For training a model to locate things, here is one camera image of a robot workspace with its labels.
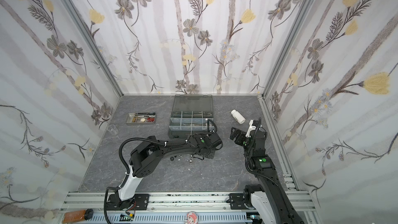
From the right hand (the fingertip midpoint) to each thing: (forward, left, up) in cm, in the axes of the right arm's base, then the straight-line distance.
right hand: (241, 130), depth 80 cm
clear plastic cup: (+6, +77, -16) cm, 79 cm away
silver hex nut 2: (-13, +26, -17) cm, 34 cm away
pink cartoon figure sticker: (-38, +24, -13) cm, 47 cm away
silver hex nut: (-19, +28, +12) cm, 36 cm away
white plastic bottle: (+20, -4, -17) cm, 26 cm away
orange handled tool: (-39, +74, -13) cm, 84 cm away
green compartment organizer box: (+21, +29, -19) cm, 41 cm away
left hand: (-7, +13, -17) cm, 23 cm away
